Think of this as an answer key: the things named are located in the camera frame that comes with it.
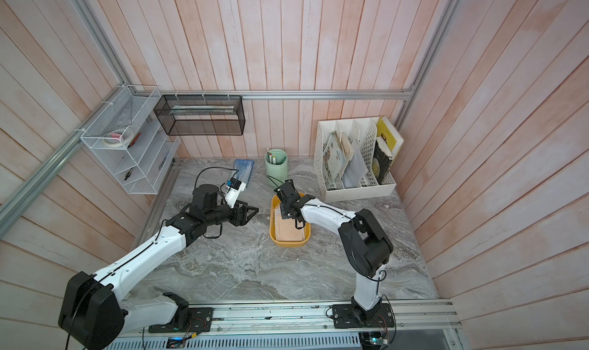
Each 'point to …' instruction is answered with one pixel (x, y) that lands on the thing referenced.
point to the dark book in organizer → (381, 161)
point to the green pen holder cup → (276, 166)
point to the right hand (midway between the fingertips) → (290, 206)
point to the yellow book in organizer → (389, 134)
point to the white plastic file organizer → (363, 131)
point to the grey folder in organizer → (356, 167)
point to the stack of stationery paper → (286, 229)
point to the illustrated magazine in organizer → (333, 159)
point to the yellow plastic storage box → (275, 204)
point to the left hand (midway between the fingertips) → (251, 210)
